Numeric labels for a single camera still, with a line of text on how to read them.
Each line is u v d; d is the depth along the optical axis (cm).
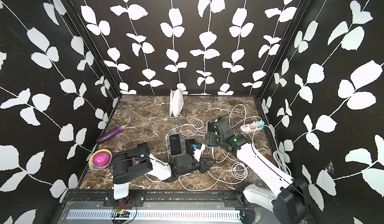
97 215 70
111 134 94
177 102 96
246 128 98
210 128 82
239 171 84
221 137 60
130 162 50
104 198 73
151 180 80
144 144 93
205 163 73
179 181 80
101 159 80
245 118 95
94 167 81
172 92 95
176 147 91
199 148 74
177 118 107
